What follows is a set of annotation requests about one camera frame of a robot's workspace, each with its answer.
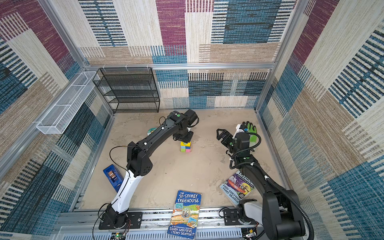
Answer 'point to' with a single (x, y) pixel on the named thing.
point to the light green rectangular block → (183, 150)
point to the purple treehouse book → (237, 187)
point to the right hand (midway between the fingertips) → (221, 135)
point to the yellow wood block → (186, 144)
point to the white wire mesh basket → (56, 120)
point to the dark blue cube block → (187, 147)
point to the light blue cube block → (183, 147)
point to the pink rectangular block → (188, 150)
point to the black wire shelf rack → (128, 89)
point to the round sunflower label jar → (151, 130)
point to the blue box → (114, 176)
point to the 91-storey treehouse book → (185, 214)
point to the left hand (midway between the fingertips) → (187, 138)
